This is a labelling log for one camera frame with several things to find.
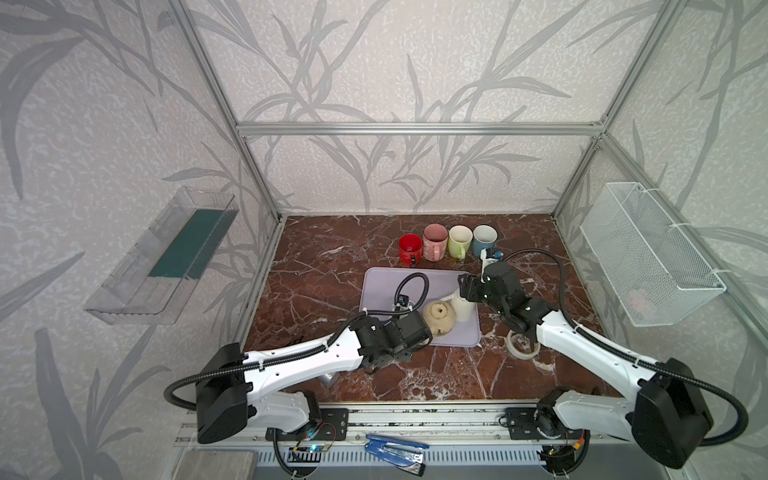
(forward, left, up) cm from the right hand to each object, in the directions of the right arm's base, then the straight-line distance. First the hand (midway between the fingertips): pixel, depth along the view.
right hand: (467, 269), depth 85 cm
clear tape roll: (-19, -15, -15) cm, 28 cm away
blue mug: (+20, -10, -9) cm, 24 cm away
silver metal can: (-26, +38, -12) cm, 48 cm away
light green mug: (+16, -1, -7) cm, 18 cm away
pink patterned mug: (+15, +8, -7) cm, 18 cm away
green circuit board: (-42, +42, -18) cm, 62 cm away
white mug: (-7, +1, -10) cm, 12 cm away
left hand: (-17, +17, -5) cm, 25 cm away
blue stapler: (-43, +18, -13) cm, 48 cm away
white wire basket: (-11, -36, +18) cm, 42 cm away
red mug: (+18, +16, -12) cm, 27 cm away
